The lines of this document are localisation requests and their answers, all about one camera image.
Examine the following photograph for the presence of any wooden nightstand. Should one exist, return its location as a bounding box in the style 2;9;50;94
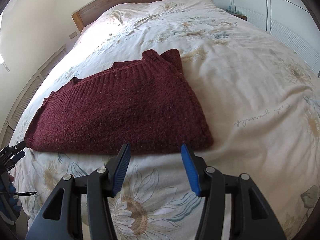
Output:
226;9;248;22

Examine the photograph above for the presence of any white louvered wall cabinet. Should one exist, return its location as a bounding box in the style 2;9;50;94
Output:
0;44;67;145

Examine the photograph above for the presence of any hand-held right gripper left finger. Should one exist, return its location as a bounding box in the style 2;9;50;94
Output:
25;143;131;240

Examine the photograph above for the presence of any dark red knit sweater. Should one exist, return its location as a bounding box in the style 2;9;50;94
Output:
24;49;214;155

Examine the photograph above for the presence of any black cord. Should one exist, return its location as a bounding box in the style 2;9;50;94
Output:
0;191;38;197

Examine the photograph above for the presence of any person's left hand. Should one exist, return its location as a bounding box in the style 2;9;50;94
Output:
0;174;22;225

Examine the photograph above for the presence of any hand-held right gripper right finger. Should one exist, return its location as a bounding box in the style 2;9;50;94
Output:
180;143;287;240

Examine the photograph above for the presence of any bed with floral duvet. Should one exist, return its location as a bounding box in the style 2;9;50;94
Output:
12;0;320;240

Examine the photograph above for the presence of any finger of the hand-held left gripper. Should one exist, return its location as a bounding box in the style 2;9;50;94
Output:
9;141;27;154
5;151;26;168

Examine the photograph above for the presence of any white wardrobe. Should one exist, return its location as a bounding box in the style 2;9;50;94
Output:
227;0;320;77

